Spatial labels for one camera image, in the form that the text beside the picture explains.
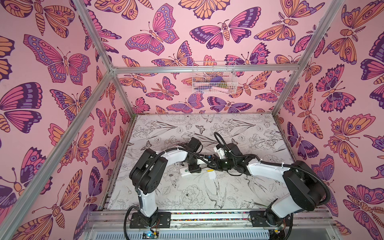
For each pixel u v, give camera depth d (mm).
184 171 895
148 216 621
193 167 815
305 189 441
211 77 971
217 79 947
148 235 724
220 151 817
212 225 730
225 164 758
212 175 885
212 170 818
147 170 457
